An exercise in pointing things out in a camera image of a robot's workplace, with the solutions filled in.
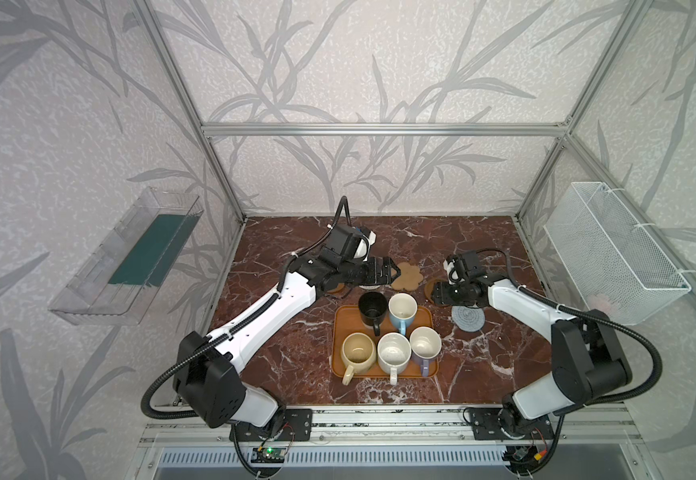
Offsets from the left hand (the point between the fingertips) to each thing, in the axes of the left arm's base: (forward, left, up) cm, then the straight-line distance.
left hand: (392, 266), depth 75 cm
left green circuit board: (-38, +30, -25) cm, 55 cm away
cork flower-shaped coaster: (+11, -8, -25) cm, 29 cm away
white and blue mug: (-2, -5, -19) cm, 20 cm away
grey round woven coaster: (-4, -25, -23) cm, 34 cm away
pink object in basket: (-8, -51, -2) cm, 52 cm away
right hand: (+5, -17, -19) cm, 26 cm away
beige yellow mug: (-14, +9, -23) cm, 28 cm away
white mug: (-14, -2, -23) cm, 27 cm away
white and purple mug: (-12, -11, -23) cm, 29 cm away
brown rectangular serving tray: (-4, +13, -23) cm, 27 cm away
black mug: (-1, +4, -21) cm, 22 cm away
